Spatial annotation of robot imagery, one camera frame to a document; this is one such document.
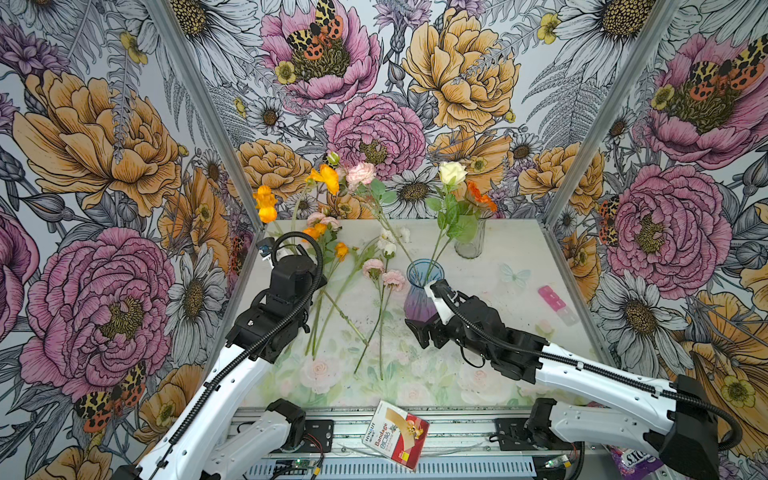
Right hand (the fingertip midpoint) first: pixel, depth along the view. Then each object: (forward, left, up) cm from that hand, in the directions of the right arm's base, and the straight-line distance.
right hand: (422, 320), depth 74 cm
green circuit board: (-26, +29, -18) cm, 43 cm away
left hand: (+8, +27, +10) cm, 30 cm away
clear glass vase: (+17, -13, +11) cm, 24 cm away
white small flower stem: (+38, +8, -13) cm, 41 cm away
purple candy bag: (-29, -46, -17) cm, 56 cm away
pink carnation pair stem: (+22, +8, -15) cm, 28 cm away
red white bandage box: (-21, +7, -15) cm, 27 cm away
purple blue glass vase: (+13, -1, +2) cm, 13 cm away
